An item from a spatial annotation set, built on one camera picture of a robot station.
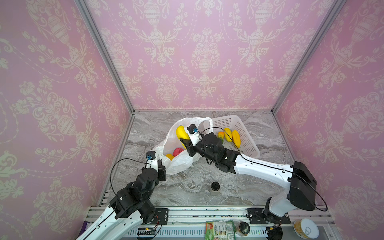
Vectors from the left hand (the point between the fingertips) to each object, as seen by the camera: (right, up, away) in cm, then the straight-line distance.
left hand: (163, 162), depth 72 cm
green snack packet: (+27, -31, -3) cm, 41 cm away
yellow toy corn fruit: (+38, +13, +30) cm, 50 cm away
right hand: (+10, +12, 0) cm, 16 cm away
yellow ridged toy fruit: (+43, +9, +27) cm, 51 cm away
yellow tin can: (+65, -28, -6) cm, 71 cm away
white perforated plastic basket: (+49, +4, +22) cm, 54 cm away
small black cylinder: (+25, -13, +2) cm, 28 cm away
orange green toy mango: (+33, +11, +28) cm, 44 cm away
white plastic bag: (+6, -2, -1) cm, 6 cm away
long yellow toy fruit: (+9, +14, -5) cm, 18 cm away
